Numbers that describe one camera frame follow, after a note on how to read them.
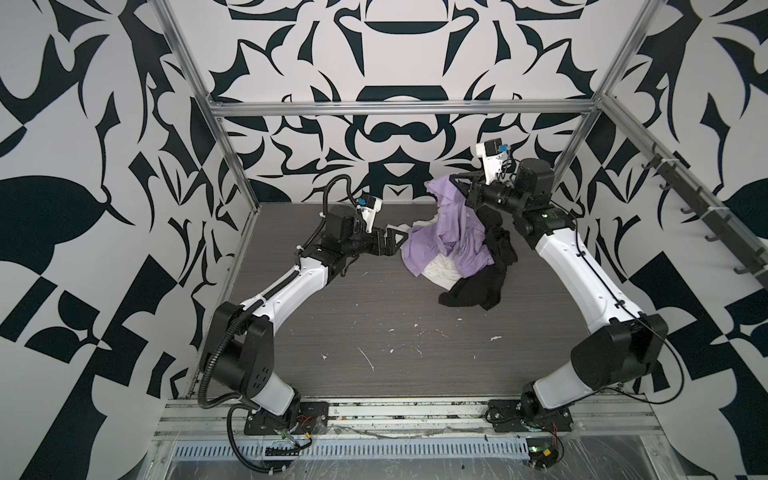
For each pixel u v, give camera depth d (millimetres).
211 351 452
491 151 618
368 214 743
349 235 685
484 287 906
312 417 734
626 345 420
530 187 570
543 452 712
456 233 882
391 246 724
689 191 645
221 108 916
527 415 675
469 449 713
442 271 991
